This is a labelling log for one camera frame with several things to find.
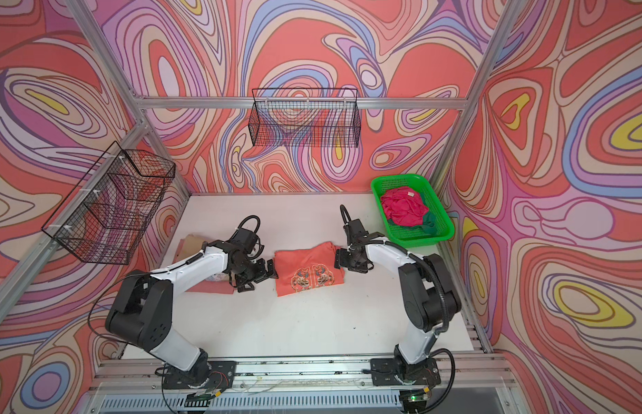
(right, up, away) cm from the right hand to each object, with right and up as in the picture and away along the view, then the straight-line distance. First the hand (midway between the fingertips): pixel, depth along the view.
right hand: (347, 270), depth 93 cm
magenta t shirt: (+25, +24, +13) cm, 37 cm away
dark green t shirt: (+34, +17, +8) cm, 38 cm away
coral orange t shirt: (-15, +1, 0) cm, 15 cm away
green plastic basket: (+26, +11, +11) cm, 31 cm away
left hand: (-26, -2, -4) cm, 26 cm away
